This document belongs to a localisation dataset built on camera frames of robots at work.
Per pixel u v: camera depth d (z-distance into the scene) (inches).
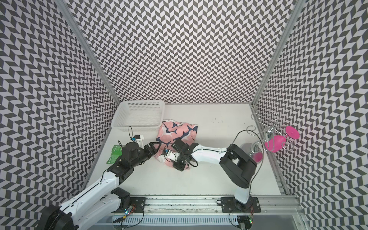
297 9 26.6
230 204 29.1
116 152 35.1
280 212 28.8
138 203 28.5
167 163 32.2
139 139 29.5
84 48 33.7
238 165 18.9
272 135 26.2
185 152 25.9
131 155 24.4
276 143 26.0
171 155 30.2
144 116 44.0
